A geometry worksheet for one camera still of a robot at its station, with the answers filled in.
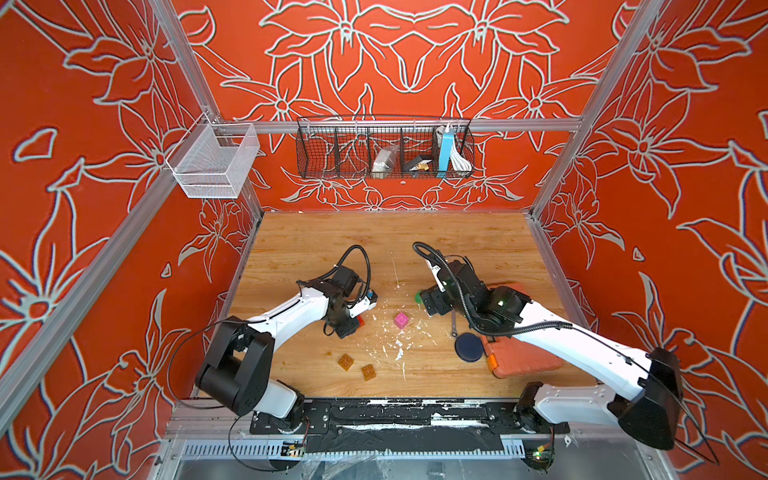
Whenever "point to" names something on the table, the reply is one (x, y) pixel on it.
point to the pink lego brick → (401, 320)
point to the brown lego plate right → (368, 372)
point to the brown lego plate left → (345, 362)
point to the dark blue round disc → (468, 347)
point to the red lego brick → (361, 322)
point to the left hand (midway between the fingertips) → (349, 322)
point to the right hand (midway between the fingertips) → (430, 284)
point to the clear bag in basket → (383, 161)
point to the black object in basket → (421, 162)
